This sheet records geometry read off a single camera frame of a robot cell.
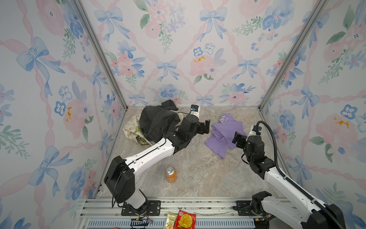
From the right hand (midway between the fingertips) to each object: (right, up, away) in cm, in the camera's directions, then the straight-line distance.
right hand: (242, 133), depth 82 cm
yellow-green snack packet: (-40, -41, -13) cm, 59 cm away
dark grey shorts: (-54, +7, +17) cm, 57 cm away
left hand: (-24, +9, -6) cm, 26 cm away
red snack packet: (-33, -41, -13) cm, 54 cm away
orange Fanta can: (-41, -21, -7) cm, 46 cm away
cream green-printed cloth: (-69, +2, +15) cm, 71 cm away
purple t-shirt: (-8, -2, +15) cm, 17 cm away
